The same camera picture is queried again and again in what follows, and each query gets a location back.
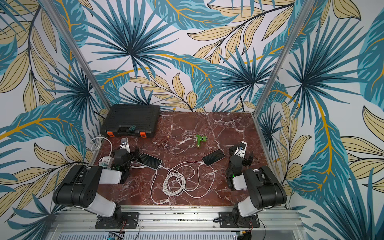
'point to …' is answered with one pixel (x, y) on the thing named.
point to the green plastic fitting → (200, 138)
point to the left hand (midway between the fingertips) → (128, 147)
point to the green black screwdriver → (132, 128)
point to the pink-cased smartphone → (211, 158)
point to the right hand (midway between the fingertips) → (236, 147)
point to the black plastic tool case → (132, 121)
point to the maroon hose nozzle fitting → (163, 142)
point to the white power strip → (106, 161)
